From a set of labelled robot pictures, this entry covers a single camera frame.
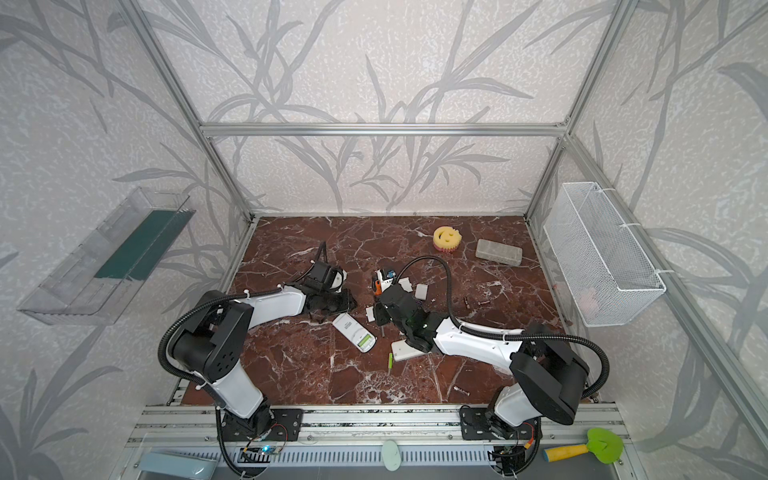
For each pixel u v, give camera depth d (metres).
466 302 0.96
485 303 0.96
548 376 0.43
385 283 0.73
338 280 0.85
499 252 1.06
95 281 0.64
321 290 0.76
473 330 0.52
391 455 0.68
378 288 0.80
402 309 0.63
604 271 0.62
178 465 0.68
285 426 0.72
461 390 0.79
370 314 0.93
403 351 0.85
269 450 0.70
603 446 0.69
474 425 0.74
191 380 0.50
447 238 1.09
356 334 0.88
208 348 0.47
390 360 0.84
